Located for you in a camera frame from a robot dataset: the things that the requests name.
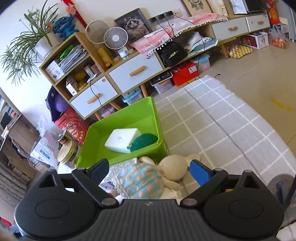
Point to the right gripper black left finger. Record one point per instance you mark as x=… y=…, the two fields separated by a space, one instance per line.
x=98 y=171

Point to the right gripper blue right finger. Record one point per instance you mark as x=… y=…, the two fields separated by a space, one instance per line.
x=200 y=172

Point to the white sponge block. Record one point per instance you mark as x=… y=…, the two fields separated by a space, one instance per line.
x=121 y=139

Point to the doll with blue bonnet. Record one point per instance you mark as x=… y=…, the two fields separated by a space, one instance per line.
x=148 y=180

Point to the green round scrub pad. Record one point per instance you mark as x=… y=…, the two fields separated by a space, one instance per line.
x=142 y=141

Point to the blue white milk carton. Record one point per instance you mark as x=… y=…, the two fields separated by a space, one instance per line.
x=107 y=183

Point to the gold lid glass jar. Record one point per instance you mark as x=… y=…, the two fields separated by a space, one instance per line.
x=69 y=154

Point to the small tin can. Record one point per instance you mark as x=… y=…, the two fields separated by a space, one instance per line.
x=64 y=136

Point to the white paper bag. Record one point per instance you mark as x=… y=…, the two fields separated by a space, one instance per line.
x=46 y=150

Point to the grey checked tablecloth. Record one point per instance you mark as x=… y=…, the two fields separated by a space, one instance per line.
x=208 y=119

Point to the green plastic bin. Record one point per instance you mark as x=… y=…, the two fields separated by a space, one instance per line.
x=141 y=115

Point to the red cartoon bucket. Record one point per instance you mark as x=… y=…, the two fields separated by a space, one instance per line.
x=73 y=123

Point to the wooden cabinet with drawers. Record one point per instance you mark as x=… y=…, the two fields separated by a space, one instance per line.
x=144 y=63

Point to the red box under cabinet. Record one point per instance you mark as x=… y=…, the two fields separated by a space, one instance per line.
x=184 y=72

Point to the black bag on shelf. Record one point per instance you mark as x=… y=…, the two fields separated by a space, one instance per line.
x=172 y=53

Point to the yellow egg tray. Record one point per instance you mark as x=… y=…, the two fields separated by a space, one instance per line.
x=238 y=51

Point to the white desk fan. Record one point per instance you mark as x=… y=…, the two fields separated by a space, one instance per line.
x=116 y=38

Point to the potted spider plant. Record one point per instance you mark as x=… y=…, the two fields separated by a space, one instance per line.
x=20 y=57

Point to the round racket fan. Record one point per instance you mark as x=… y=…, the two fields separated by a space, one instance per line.
x=95 y=31

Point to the pink cloth on cabinet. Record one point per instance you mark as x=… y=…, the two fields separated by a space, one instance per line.
x=175 y=27

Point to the blue stitch plush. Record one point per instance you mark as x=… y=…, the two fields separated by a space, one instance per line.
x=64 y=27

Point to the framed cat picture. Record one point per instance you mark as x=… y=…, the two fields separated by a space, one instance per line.
x=135 y=25

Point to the framed cartoon girl picture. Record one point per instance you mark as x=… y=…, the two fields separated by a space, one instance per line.
x=196 y=7

